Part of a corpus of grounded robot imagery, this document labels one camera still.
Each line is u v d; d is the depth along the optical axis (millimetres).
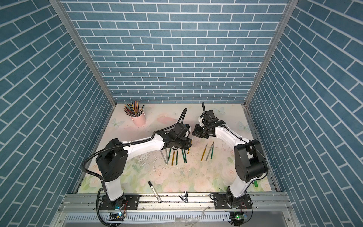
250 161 468
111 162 470
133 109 990
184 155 911
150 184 796
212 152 934
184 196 765
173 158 896
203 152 927
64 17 736
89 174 477
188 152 853
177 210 723
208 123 708
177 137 690
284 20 757
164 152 921
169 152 920
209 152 935
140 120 1021
